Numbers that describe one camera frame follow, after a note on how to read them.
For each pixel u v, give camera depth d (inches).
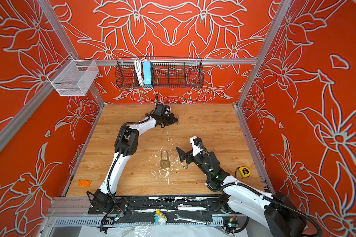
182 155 26.4
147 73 35.4
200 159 26.4
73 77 36.3
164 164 34.4
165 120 38.0
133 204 29.4
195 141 25.6
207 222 27.0
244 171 32.2
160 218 26.4
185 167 33.7
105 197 25.3
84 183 31.6
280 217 15.9
